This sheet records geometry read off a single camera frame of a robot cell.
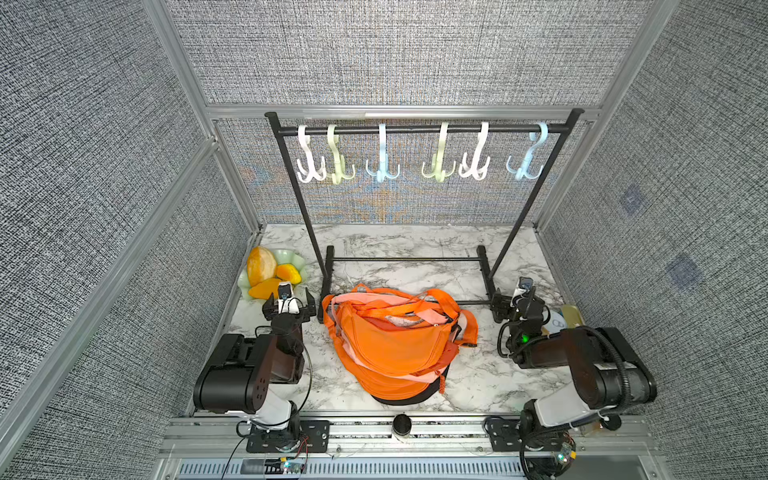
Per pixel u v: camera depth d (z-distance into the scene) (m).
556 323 0.88
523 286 0.79
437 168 0.67
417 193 1.14
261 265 0.97
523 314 0.69
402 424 0.64
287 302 0.74
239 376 0.45
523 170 0.67
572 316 0.91
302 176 0.68
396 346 0.75
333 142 0.61
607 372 0.45
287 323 0.69
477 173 0.68
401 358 0.73
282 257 1.03
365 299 0.92
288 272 1.00
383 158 0.66
